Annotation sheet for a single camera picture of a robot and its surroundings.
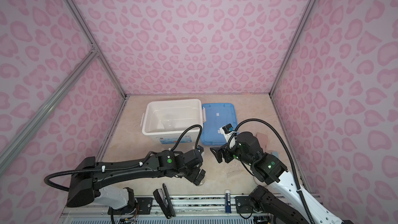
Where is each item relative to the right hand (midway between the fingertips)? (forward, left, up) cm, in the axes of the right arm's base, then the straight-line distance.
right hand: (218, 144), depth 69 cm
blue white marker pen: (-19, -5, -22) cm, 29 cm away
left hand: (-8, +9, -13) cm, 17 cm away
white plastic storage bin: (+23, +32, -16) cm, 42 cm away
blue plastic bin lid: (+32, -1, -23) cm, 40 cm away
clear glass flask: (-14, +7, -8) cm, 17 cm away
